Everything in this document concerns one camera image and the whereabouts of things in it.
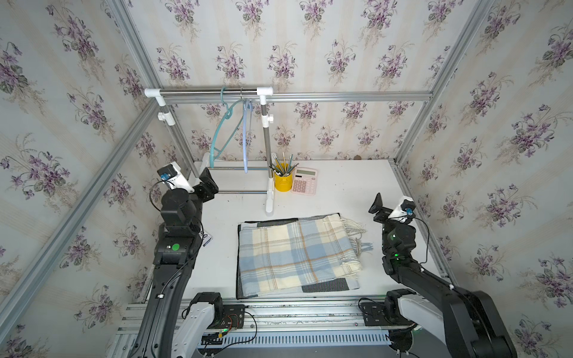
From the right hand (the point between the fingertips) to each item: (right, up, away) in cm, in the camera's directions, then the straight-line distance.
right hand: (393, 198), depth 80 cm
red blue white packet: (-72, -18, +11) cm, 75 cm away
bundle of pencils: (-41, +12, +25) cm, 49 cm away
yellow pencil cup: (-40, +5, +25) cm, 48 cm away
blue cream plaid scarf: (-39, -23, +4) cm, 45 cm away
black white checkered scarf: (-20, -32, 0) cm, 38 cm away
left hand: (-64, +8, -14) cm, 66 cm away
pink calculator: (-30, +6, +29) cm, 42 cm away
